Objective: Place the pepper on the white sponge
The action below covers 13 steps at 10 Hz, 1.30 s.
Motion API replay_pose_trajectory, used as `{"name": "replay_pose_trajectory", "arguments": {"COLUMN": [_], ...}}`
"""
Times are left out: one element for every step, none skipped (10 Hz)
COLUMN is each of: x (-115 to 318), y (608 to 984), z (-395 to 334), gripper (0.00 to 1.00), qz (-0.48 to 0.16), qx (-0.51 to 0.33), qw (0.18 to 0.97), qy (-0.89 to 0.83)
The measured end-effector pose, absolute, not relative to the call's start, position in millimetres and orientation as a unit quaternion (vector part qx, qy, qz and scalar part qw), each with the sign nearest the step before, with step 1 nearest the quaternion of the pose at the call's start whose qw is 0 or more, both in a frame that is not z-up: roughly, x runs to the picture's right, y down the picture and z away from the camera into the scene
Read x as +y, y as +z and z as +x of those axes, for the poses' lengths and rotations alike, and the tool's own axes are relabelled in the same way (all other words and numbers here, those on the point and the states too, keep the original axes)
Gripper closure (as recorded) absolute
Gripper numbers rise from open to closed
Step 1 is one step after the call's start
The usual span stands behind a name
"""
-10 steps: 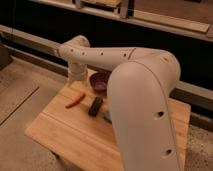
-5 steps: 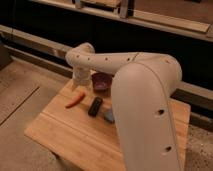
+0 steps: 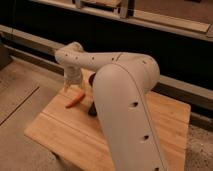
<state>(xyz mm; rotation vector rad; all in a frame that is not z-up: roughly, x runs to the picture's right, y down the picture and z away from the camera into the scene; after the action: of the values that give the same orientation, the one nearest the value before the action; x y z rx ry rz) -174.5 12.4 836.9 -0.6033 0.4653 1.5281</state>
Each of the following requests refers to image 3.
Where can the black remote-like block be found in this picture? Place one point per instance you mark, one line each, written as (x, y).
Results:
(92, 111)

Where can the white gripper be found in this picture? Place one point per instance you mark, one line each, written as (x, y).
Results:
(73, 75)

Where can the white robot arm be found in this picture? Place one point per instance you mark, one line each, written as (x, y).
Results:
(121, 82)

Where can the purple bowl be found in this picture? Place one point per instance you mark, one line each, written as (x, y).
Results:
(91, 79)

